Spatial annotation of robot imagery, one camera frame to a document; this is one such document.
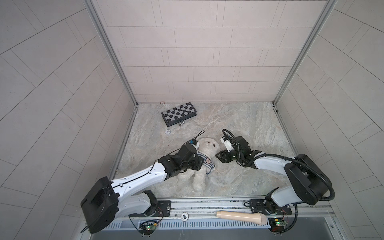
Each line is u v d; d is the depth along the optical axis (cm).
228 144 80
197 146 72
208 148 83
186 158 61
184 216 69
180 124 102
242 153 68
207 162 79
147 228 65
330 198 41
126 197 43
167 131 99
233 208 72
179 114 105
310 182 43
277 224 68
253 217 67
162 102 119
